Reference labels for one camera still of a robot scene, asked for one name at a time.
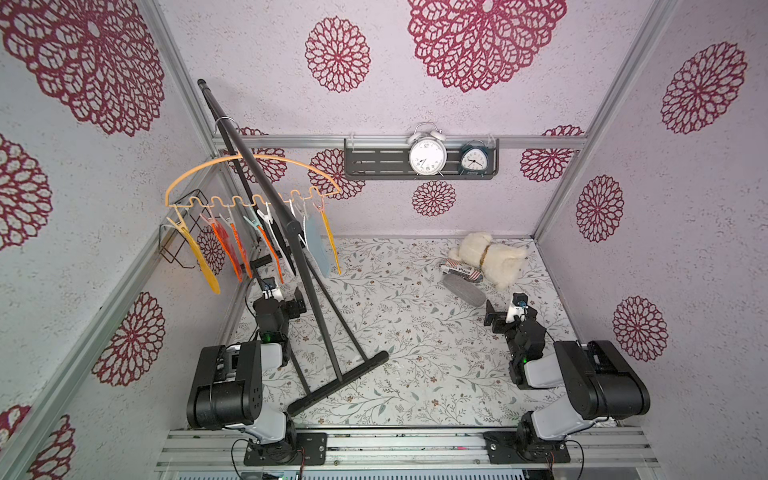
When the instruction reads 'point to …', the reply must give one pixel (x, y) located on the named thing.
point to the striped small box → (451, 265)
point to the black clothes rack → (340, 363)
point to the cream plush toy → (500, 263)
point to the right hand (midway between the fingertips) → (505, 298)
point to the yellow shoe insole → (203, 259)
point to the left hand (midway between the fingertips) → (283, 292)
